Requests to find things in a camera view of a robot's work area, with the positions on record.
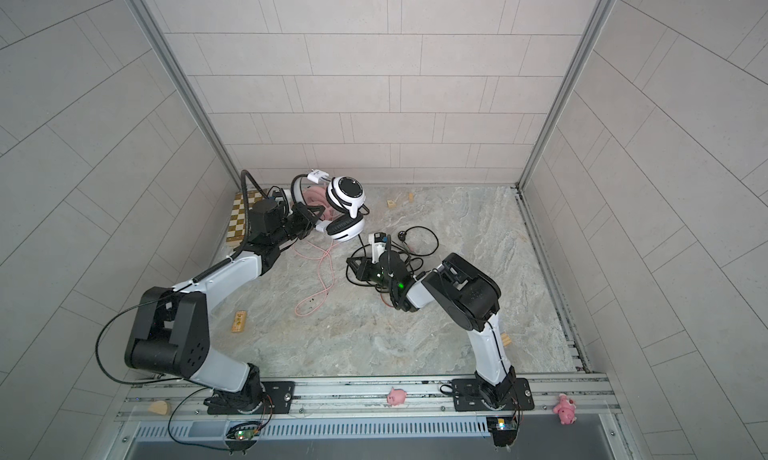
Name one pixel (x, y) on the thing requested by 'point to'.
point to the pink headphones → (317, 196)
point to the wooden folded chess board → (236, 229)
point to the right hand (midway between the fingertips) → (347, 264)
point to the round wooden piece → (159, 407)
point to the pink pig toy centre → (396, 397)
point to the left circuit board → (244, 434)
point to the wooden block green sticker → (391, 204)
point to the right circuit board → (503, 429)
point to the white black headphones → (346, 203)
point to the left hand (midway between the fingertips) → (332, 203)
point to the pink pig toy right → (566, 409)
